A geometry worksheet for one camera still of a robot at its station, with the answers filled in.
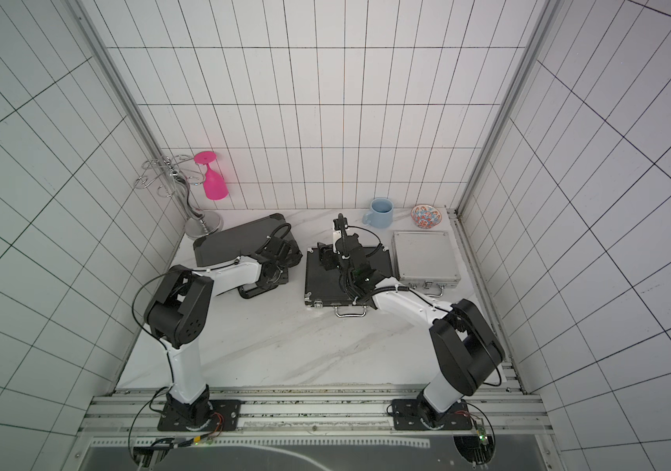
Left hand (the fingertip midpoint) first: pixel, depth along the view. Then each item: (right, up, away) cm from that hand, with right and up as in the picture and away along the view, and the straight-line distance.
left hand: (275, 279), depth 99 cm
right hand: (+20, +16, -12) cm, 28 cm away
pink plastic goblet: (-24, +33, +4) cm, 41 cm away
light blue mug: (+39, +24, +12) cm, 47 cm away
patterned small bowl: (+58, +23, +18) cm, 65 cm away
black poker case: (-12, +14, +3) cm, 19 cm away
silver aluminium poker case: (+54, +6, +6) cm, 55 cm away
